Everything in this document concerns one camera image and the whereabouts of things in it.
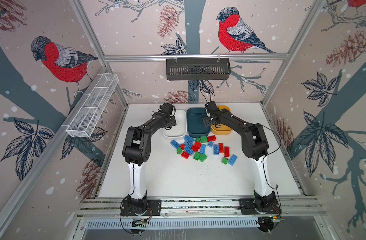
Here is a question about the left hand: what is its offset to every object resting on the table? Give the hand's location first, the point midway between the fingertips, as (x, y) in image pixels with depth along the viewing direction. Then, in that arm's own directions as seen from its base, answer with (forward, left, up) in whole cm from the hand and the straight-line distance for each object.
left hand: (166, 121), depth 101 cm
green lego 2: (-23, -20, -5) cm, 31 cm away
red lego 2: (-17, -20, -6) cm, 27 cm away
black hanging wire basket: (+32, -22, +21) cm, 45 cm away
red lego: (-22, -13, -6) cm, 26 cm away
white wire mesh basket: (-7, +36, +24) cm, 44 cm away
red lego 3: (-11, -31, -5) cm, 33 cm away
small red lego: (-18, -36, -5) cm, 41 cm away
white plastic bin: (-4, -8, -7) cm, 11 cm away
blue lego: (-26, -42, -6) cm, 50 cm away
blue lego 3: (-18, -15, -6) cm, 24 cm away
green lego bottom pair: (-25, -24, -4) cm, 34 cm away
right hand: (+2, -32, -2) cm, 32 cm away
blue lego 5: (-18, -25, -5) cm, 31 cm away
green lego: (-26, -37, -5) cm, 46 cm away
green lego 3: (-20, -9, -5) cm, 22 cm away
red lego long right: (-20, -39, -5) cm, 45 cm away
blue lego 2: (-14, -6, -7) cm, 17 cm away
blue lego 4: (-19, -33, -5) cm, 38 cm away
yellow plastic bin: (-8, -39, +1) cm, 40 cm away
